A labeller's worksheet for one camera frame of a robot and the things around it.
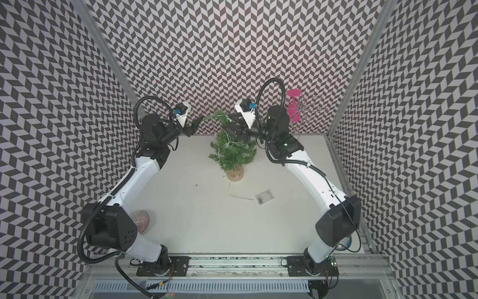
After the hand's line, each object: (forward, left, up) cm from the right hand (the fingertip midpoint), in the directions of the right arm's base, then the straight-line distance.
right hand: (227, 123), depth 66 cm
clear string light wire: (0, +5, -15) cm, 16 cm away
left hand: (+11, +14, -3) cm, 18 cm away
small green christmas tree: (0, +1, -17) cm, 17 cm away
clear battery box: (-9, -15, -41) cm, 45 cm away
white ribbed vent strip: (-44, +11, -42) cm, 62 cm away
